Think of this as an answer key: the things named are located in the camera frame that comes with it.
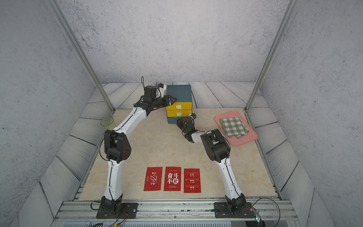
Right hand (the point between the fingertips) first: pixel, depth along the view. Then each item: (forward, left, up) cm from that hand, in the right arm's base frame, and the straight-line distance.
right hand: (177, 119), depth 107 cm
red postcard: (-41, +13, -6) cm, 44 cm away
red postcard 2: (-42, -10, -6) cm, 44 cm away
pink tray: (-11, -52, -7) cm, 54 cm away
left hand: (0, -1, +20) cm, 20 cm away
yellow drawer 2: (0, -1, +7) cm, 7 cm away
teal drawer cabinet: (+12, -4, +16) cm, 20 cm away
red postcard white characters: (-41, +1, -6) cm, 42 cm away
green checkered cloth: (-3, -42, -6) cm, 43 cm away
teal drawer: (0, +3, -1) cm, 3 cm away
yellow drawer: (0, -3, +14) cm, 14 cm away
